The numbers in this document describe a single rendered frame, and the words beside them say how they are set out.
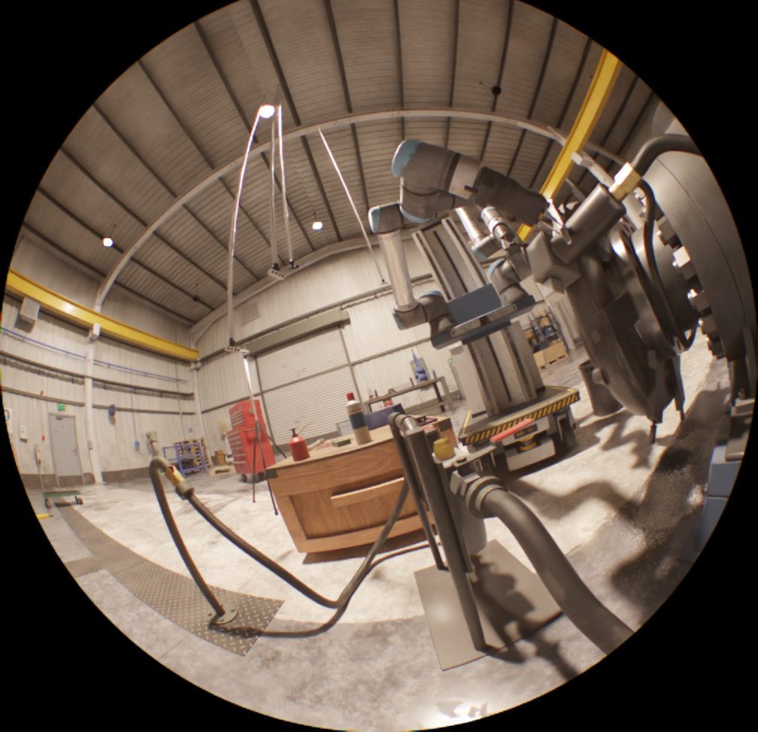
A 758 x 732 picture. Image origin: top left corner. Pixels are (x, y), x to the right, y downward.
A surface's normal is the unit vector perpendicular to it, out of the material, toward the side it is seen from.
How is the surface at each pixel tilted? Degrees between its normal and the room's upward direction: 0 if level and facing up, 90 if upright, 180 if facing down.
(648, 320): 107
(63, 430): 90
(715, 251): 93
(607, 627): 38
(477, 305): 90
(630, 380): 113
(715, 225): 85
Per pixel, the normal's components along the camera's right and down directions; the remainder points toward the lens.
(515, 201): -0.23, 0.84
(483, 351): -0.41, -0.10
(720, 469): -0.95, 0.29
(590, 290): -0.82, 0.00
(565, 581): -0.43, -0.75
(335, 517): 0.02, -0.25
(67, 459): 0.95, -0.31
